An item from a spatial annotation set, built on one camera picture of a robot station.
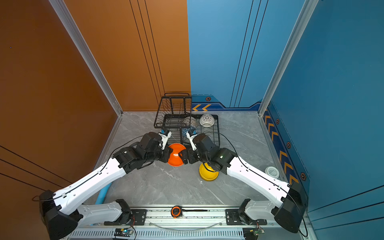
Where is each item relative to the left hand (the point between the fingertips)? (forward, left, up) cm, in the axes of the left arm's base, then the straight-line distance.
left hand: (173, 148), depth 75 cm
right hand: (-2, -7, 0) cm, 7 cm away
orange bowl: (-6, -1, -2) cm, 6 cm away
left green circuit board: (-33, +23, -22) cm, 46 cm away
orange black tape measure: (-25, -2, -18) cm, 31 cm away
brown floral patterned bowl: (+35, -5, -18) cm, 40 cm away
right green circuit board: (-33, -39, -23) cm, 56 cm away
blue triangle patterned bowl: (+11, -5, +1) cm, 12 cm away
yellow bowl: (-7, -18, -14) cm, 24 cm away
